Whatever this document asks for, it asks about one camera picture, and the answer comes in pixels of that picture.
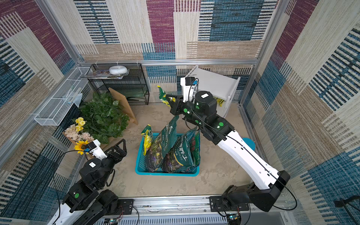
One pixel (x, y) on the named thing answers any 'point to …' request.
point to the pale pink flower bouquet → (71, 132)
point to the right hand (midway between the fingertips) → (165, 95)
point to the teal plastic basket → (141, 169)
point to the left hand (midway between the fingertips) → (120, 142)
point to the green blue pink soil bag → (195, 147)
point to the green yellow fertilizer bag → (147, 133)
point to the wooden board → (123, 103)
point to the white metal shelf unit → (222, 86)
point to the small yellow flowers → (81, 122)
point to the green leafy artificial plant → (103, 117)
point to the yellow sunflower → (80, 146)
